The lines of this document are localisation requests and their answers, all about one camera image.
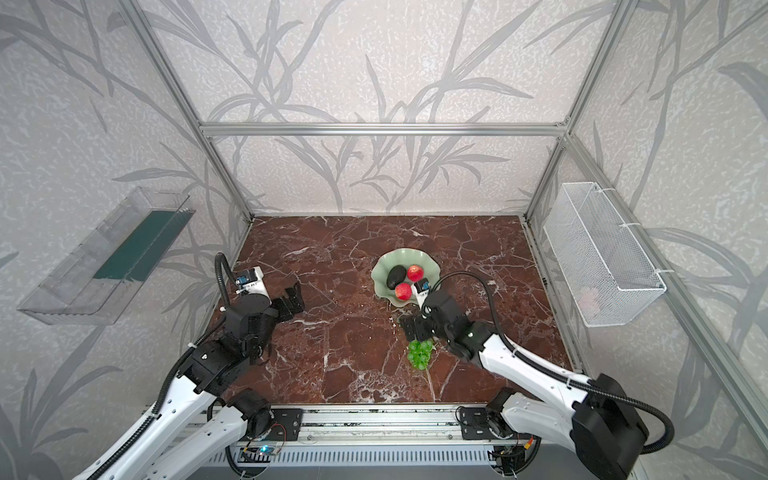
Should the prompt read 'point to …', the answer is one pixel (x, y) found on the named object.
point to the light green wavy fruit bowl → (406, 257)
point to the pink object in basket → (589, 299)
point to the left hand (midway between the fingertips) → (291, 280)
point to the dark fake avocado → (395, 276)
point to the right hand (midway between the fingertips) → (414, 304)
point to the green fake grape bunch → (419, 352)
